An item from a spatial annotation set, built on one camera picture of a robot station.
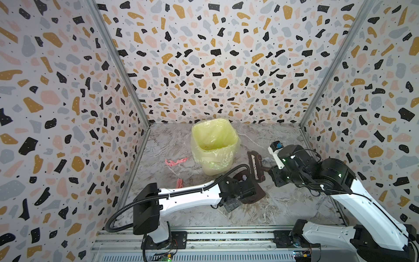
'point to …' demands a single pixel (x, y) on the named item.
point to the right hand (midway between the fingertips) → (268, 169)
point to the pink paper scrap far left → (171, 162)
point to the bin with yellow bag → (214, 142)
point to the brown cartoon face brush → (257, 170)
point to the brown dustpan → (260, 192)
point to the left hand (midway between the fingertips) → (231, 197)
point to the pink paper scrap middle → (179, 183)
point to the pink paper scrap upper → (182, 160)
